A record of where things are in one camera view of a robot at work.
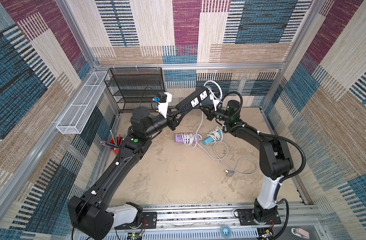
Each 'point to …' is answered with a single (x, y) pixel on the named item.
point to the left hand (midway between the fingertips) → (185, 109)
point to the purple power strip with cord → (187, 138)
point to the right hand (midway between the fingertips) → (202, 107)
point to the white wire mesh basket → (75, 118)
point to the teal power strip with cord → (208, 140)
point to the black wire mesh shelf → (133, 88)
